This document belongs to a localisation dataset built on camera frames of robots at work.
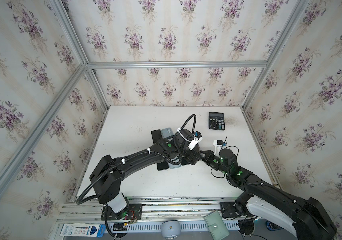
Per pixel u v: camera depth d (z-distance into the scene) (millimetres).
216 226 687
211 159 706
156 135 1031
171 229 616
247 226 707
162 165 884
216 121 1094
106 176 418
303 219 399
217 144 758
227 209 732
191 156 678
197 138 687
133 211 722
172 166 882
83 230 674
